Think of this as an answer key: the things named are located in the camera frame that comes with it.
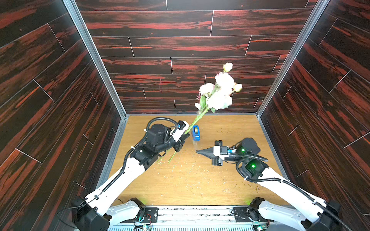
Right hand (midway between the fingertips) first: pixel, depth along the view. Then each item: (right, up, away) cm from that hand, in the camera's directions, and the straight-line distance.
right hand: (198, 146), depth 60 cm
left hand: (-4, +5, +9) cm, 11 cm away
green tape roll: (+2, +6, +44) cm, 44 cm away
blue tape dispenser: (+3, +1, +43) cm, 43 cm away
